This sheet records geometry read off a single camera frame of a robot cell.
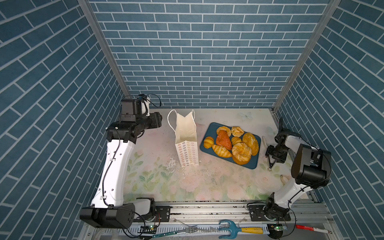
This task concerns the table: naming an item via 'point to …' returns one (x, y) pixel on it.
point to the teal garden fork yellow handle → (234, 230)
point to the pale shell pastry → (237, 131)
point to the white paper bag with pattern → (186, 138)
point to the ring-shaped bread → (224, 128)
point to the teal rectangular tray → (211, 131)
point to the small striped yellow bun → (208, 142)
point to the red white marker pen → (309, 228)
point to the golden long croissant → (222, 151)
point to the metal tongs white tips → (263, 138)
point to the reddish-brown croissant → (223, 139)
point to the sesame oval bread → (250, 140)
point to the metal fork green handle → (189, 230)
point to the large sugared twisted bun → (241, 153)
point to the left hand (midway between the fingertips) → (157, 116)
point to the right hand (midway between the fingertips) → (272, 156)
